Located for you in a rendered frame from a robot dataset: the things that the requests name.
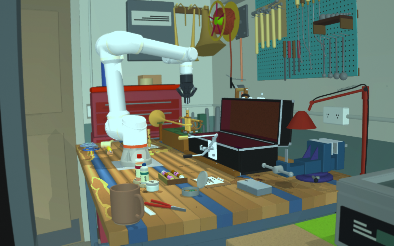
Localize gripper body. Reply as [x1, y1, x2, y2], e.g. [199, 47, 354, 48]
[179, 73, 195, 90]

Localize brass trumpet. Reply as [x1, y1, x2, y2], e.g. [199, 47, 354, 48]
[149, 109, 205, 134]

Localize silver latch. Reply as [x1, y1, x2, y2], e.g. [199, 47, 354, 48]
[199, 143, 218, 161]

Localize black trumpet case lid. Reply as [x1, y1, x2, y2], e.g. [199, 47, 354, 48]
[220, 97, 294, 147]

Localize grey round tin lid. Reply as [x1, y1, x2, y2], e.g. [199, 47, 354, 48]
[196, 170, 209, 189]

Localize black trumpet case body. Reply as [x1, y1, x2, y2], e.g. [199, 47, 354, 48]
[188, 132, 279, 176]

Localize tan cardboard box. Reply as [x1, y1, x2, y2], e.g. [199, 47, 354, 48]
[138, 75, 162, 86]

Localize red tool chest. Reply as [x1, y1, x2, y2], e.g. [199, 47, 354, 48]
[90, 84, 183, 144]

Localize brass bell horn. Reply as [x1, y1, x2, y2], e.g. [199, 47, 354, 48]
[195, 6, 227, 57]

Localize silver rod tan grip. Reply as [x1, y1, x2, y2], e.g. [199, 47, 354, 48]
[178, 133, 219, 152]

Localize brass tapered tube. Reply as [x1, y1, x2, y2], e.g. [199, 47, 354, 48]
[174, 4, 181, 47]
[189, 5, 198, 49]

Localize wooden stand green top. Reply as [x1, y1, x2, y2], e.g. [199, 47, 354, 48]
[161, 128, 204, 152]

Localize copper pipe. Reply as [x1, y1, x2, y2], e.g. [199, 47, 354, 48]
[239, 38, 244, 81]

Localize silver lever black grip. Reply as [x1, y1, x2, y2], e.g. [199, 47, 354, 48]
[183, 150, 211, 159]

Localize grey flat base sheet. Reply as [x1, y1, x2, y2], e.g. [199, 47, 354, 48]
[111, 159, 165, 170]

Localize red capped bottle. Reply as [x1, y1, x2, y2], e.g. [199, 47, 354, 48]
[135, 154, 144, 180]

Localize white paper note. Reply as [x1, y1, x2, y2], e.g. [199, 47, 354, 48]
[193, 176, 225, 185]

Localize wooden tray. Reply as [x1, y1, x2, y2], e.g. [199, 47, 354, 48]
[158, 169, 188, 186]

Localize brown thin board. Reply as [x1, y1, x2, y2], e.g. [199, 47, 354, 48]
[204, 178, 233, 189]

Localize grey round tin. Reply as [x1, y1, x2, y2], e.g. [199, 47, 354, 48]
[182, 186, 200, 198]

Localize grey rectangular block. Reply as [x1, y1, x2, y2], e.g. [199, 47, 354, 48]
[237, 178, 273, 196]

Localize teal pegboard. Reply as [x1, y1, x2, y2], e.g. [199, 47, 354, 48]
[255, 0, 360, 81]

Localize brown mug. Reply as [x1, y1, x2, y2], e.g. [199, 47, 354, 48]
[109, 183, 145, 226]

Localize grey ball end rod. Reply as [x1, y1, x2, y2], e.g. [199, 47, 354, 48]
[333, 34, 340, 80]
[340, 34, 348, 81]
[328, 34, 333, 79]

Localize brown door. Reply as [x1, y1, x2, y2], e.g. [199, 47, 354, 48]
[21, 0, 83, 245]

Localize blue bench vise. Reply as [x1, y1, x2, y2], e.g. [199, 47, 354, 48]
[261, 138, 349, 183]

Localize brown pegboard shelf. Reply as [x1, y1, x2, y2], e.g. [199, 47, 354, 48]
[313, 13, 354, 35]

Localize red desk lamp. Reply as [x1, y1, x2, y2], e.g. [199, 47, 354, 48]
[287, 84, 370, 175]

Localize bright green mat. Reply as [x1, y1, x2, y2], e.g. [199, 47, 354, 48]
[294, 213, 338, 242]

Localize grey cleaning machine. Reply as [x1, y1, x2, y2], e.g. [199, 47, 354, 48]
[335, 160, 394, 246]

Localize dark grey wall poster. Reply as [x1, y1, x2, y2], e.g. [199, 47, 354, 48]
[126, 0, 175, 62]

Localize wooden wall rack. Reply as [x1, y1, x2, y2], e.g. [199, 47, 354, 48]
[174, 6, 211, 15]

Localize red cable reel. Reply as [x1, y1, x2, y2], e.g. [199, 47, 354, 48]
[208, 0, 240, 80]

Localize dark grey wall plate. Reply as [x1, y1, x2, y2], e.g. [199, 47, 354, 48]
[236, 4, 249, 40]

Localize cream handled hanging tool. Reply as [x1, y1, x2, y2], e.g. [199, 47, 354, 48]
[272, 7, 277, 49]
[266, 9, 271, 48]
[254, 13, 259, 55]

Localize red handled pliers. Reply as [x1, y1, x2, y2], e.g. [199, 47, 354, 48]
[144, 199, 187, 213]

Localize grey door frame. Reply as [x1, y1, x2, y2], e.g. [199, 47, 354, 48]
[0, 0, 38, 246]

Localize grey wall conduit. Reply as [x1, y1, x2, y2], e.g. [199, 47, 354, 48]
[309, 111, 394, 124]

